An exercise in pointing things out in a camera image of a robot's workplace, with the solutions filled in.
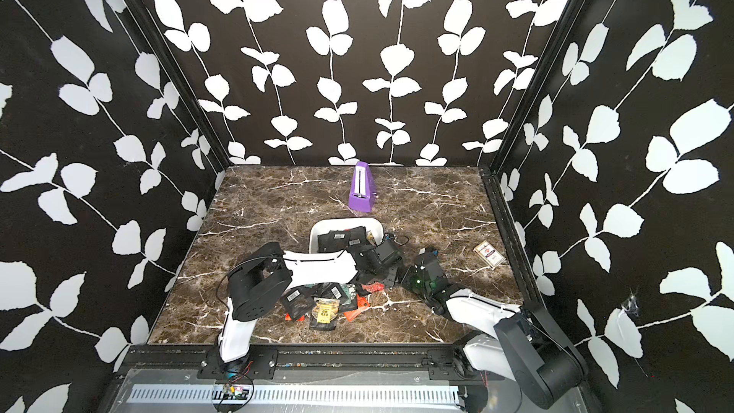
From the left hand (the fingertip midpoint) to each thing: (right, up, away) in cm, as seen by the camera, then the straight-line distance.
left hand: (396, 270), depth 89 cm
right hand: (0, 0, 0) cm, 1 cm away
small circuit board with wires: (-43, -25, -19) cm, 54 cm away
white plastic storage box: (-7, +13, +8) cm, 16 cm away
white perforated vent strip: (-5, -26, -19) cm, 33 cm away
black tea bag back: (-21, +8, +8) cm, 24 cm away
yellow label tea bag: (-22, -11, -8) cm, 25 cm away
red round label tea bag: (-7, -5, -2) cm, 9 cm away
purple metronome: (-11, +26, +11) cm, 31 cm away
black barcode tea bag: (-13, +10, +6) cm, 17 cm away
